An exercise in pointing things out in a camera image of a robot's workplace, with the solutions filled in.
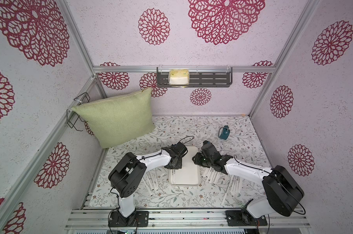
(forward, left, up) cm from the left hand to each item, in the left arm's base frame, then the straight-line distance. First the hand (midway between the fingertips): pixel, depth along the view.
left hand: (175, 165), depth 92 cm
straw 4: (-15, -30, -1) cm, 34 cm away
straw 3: (-7, +1, 0) cm, 7 cm away
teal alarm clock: (+21, -35, +6) cm, 41 cm away
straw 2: (-9, +14, -1) cm, 17 cm away
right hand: (+2, -10, +7) cm, 12 cm away
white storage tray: (-6, -9, -2) cm, 11 cm away
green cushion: (+15, +30, +27) cm, 43 cm away
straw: (-11, +16, 0) cm, 19 cm away
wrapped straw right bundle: (-7, -22, 0) cm, 23 cm away
